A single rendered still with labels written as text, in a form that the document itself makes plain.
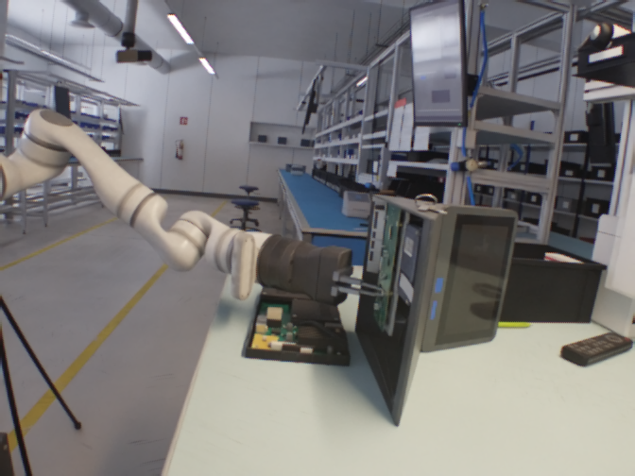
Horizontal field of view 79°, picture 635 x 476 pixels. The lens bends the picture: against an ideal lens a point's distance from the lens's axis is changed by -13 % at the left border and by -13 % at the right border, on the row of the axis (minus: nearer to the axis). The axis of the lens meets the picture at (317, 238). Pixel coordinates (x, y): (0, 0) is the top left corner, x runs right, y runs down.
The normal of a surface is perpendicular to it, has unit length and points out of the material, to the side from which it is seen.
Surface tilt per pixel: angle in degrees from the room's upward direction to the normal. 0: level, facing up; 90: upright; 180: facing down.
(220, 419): 0
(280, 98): 90
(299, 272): 90
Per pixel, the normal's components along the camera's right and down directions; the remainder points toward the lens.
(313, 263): -0.51, 0.10
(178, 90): 0.11, 0.18
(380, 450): 0.11, -0.98
